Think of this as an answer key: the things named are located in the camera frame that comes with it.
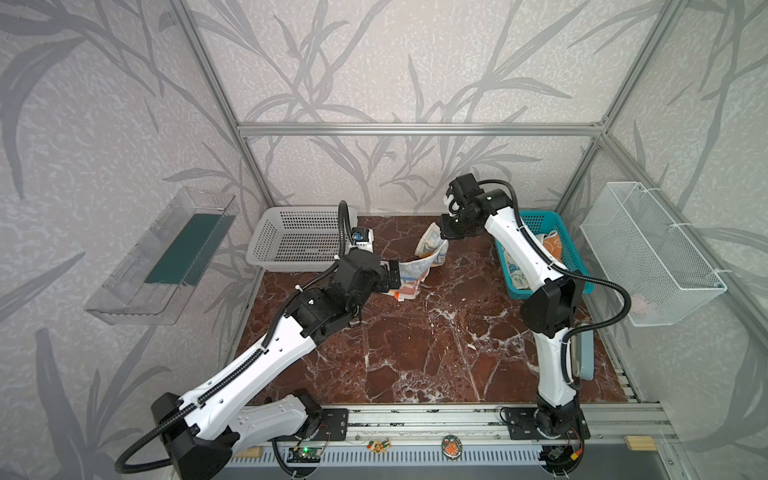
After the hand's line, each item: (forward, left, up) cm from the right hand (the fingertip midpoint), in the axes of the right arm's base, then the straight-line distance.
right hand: (443, 224), depth 89 cm
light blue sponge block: (-32, -39, -18) cm, 54 cm away
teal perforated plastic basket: (+16, -39, -17) cm, 45 cm away
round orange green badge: (-54, +1, -20) cm, 57 cm away
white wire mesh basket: (-22, -41, +14) cm, 48 cm away
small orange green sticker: (-54, +18, -20) cm, 60 cm away
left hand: (-17, +16, +9) cm, 25 cm away
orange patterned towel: (+4, -39, -14) cm, 42 cm away
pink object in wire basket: (-26, -46, 0) cm, 53 cm away
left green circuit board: (-55, +36, -22) cm, 70 cm away
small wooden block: (-53, -45, -20) cm, 72 cm away
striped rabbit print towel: (-4, +3, -7) cm, 9 cm away
